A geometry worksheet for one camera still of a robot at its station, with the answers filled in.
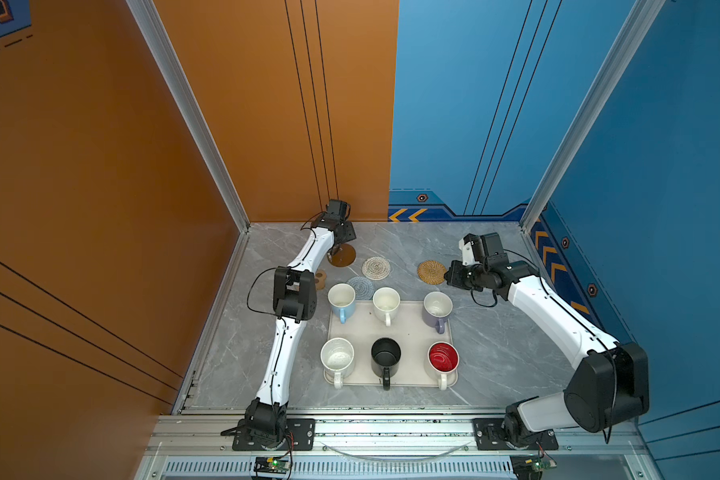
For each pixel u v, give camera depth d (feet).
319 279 3.38
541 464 2.28
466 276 2.35
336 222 2.89
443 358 2.76
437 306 3.09
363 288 3.29
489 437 2.38
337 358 2.78
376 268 3.47
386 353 2.77
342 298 3.02
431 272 3.45
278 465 2.31
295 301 2.26
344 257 3.58
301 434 2.43
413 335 2.95
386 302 3.11
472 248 2.27
